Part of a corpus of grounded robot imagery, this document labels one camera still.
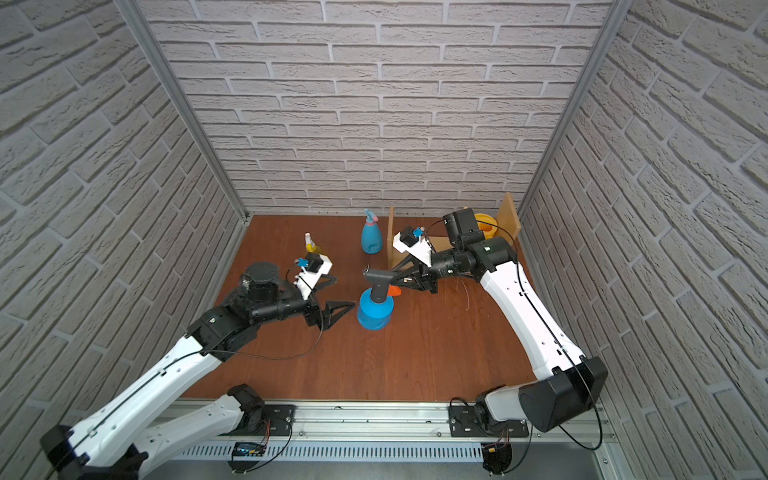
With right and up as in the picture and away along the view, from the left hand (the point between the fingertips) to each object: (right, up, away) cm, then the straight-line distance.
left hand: (342, 281), depth 66 cm
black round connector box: (+37, -43, +4) cm, 57 cm away
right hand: (+10, 0, 0) cm, 11 cm away
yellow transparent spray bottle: (-14, +8, +21) cm, 27 cm away
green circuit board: (-25, -43, +6) cm, 50 cm away
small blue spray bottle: (+4, +10, +36) cm, 38 cm away
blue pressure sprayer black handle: (+8, 0, -1) cm, 9 cm away
